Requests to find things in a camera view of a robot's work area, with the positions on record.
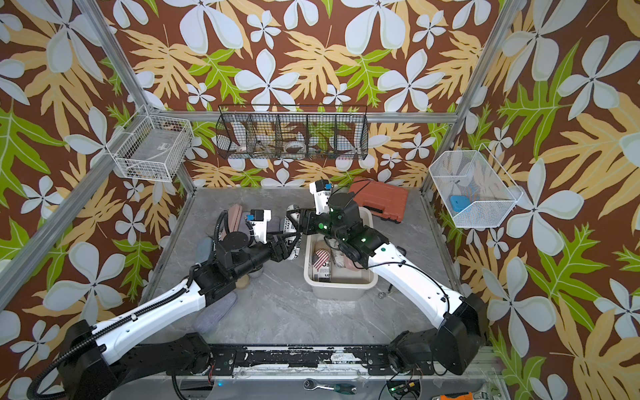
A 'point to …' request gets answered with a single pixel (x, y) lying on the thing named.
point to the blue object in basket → (458, 202)
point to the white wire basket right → (477, 191)
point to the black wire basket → (292, 132)
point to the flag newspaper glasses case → (291, 224)
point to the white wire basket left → (153, 147)
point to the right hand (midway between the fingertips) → (291, 213)
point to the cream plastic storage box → (346, 285)
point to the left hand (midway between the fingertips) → (296, 231)
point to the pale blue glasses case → (203, 248)
